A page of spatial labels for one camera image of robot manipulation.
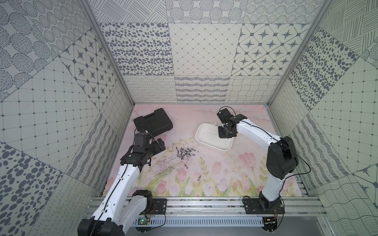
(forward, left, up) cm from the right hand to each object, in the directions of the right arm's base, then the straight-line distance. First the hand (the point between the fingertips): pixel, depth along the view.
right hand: (225, 136), depth 91 cm
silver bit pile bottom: (-10, +27, -9) cm, 30 cm away
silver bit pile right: (-5, +20, -9) cm, 23 cm away
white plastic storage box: (+8, +10, -9) cm, 16 cm away
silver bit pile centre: (-7, +24, -8) cm, 27 cm away
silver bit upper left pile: (-5, +31, -9) cm, 33 cm away
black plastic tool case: (+12, +45, -2) cm, 47 cm away
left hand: (-9, +41, +7) cm, 42 cm away
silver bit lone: (-16, +24, -9) cm, 31 cm away
